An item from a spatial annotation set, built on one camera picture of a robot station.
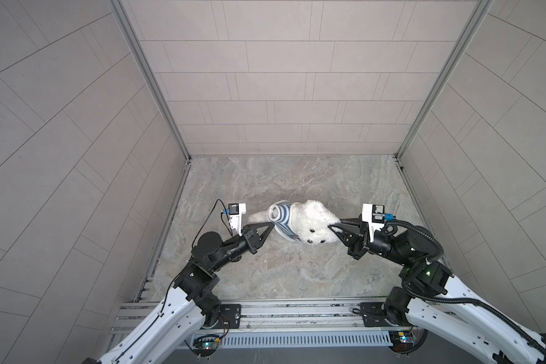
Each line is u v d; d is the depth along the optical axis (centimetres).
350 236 52
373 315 71
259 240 61
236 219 60
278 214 58
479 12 71
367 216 47
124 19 72
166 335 50
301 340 68
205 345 65
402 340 68
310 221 54
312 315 72
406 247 45
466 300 46
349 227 52
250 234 58
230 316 71
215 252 51
